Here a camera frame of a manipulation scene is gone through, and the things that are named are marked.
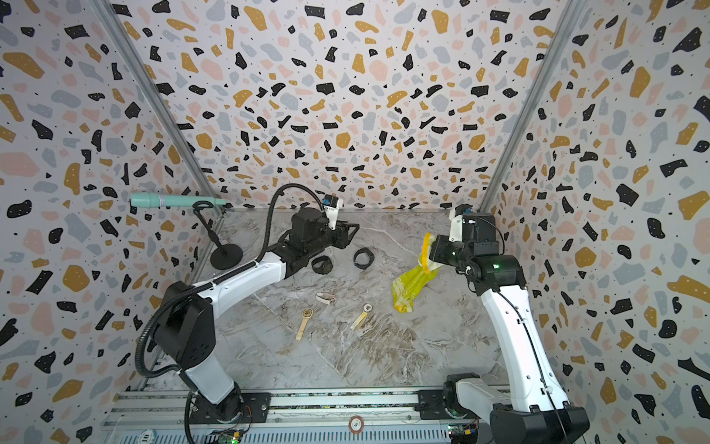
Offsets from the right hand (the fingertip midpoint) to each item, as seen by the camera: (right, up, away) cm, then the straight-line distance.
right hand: (437, 243), depth 72 cm
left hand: (-21, +6, +10) cm, 24 cm away
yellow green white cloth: (-4, -13, +11) cm, 18 cm away
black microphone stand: (-72, -6, +32) cm, 79 cm away
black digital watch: (-18, -6, +31) cm, 36 cm away
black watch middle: (-35, -8, +25) cm, 44 cm away
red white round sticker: (-21, -47, -1) cm, 52 cm away
